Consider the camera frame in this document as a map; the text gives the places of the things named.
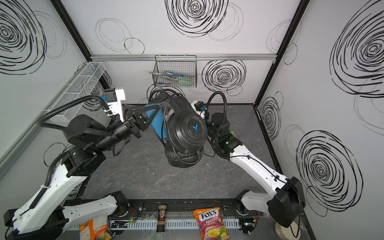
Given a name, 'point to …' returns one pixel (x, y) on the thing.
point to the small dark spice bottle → (162, 216)
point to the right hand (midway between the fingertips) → (185, 111)
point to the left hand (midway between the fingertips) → (157, 109)
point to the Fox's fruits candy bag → (211, 224)
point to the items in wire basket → (183, 80)
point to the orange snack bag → (95, 229)
